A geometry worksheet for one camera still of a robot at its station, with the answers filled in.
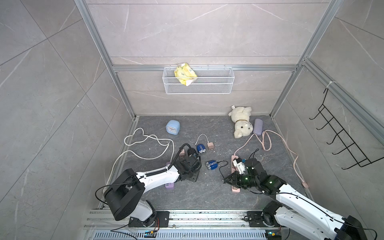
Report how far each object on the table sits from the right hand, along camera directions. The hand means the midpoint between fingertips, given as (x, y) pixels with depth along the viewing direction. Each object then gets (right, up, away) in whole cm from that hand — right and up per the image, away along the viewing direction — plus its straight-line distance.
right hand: (225, 180), depth 77 cm
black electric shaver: (-18, +12, +22) cm, 31 cm away
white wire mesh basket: (-6, +60, +24) cm, 65 cm away
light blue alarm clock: (-31, +28, +26) cm, 50 cm away
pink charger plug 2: (-24, +11, +20) cm, 33 cm away
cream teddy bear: (+19, +37, +34) cm, 53 cm away
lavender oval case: (+30, +27, +31) cm, 51 cm away
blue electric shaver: (-12, +14, +21) cm, 28 cm away
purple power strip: (-30, -5, +6) cm, 31 cm away
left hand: (-16, +2, +10) cm, 19 cm away
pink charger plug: (-5, +15, +24) cm, 29 cm away
